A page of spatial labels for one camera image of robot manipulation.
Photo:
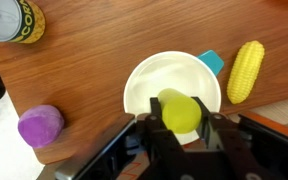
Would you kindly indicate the wooden table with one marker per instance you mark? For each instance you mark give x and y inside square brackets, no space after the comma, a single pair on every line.
[100,60]

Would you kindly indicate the white pot with teal band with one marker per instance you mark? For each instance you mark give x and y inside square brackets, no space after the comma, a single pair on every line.
[170,75]

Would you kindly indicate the corn can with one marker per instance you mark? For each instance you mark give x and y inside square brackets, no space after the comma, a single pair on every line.
[4,18]

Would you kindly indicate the black device with silver edge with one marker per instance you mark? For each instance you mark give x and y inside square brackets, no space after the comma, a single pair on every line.
[94,156]

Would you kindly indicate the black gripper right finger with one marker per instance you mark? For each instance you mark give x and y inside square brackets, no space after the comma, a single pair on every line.
[227,143]

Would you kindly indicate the purple ball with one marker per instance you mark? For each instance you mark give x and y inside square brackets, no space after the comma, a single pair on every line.
[40,126]

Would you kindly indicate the yellow cylinder block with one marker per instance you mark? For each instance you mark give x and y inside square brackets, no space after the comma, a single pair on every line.
[181,115]

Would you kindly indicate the yellow toy corn cob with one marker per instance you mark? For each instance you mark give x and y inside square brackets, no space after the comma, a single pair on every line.
[245,71]

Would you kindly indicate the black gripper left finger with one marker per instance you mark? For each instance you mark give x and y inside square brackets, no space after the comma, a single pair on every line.
[160,146]

